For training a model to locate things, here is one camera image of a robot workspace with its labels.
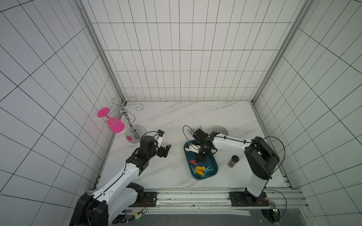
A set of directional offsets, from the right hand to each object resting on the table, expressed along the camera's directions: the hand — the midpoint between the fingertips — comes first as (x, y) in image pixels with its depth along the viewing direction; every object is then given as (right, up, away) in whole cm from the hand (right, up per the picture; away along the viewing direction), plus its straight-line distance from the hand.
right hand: (193, 159), depth 87 cm
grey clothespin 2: (0, +21, -12) cm, 24 cm away
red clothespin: (0, -1, -2) cm, 2 cm away
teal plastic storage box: (+11, 0, -2) cm, 11 cm away
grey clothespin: (+6, +19, +14) cm, 24 cm away
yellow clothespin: (+3, -3, -6) cm, 7 cm away
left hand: (-20, +10, -2) cm, 22 cm away
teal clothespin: (+8, -4, -6) cm, 10 cm away
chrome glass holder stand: (-41, +14, +10) cm, 45 cm away
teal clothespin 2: (-1, -4, -5) cm, 7 cm away
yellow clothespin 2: (+3, -5, -6) cm, 9 cm away
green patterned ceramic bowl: (+21, +17, +11) cm, 29 cm away
